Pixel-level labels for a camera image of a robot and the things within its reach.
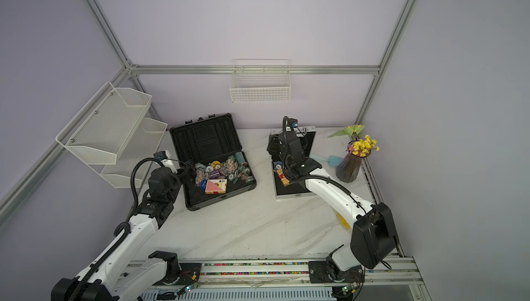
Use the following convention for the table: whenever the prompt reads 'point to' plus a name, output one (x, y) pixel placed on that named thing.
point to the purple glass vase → (348, 168)
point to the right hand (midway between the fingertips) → (278, 140)
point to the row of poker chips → (277, 167)
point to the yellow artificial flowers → (360, 145)
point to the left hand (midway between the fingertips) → (182, 166)
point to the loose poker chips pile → (233, 168)
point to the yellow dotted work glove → (342, 221)
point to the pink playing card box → (216, 186)
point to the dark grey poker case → (211, 146)
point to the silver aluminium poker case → (285, 190)
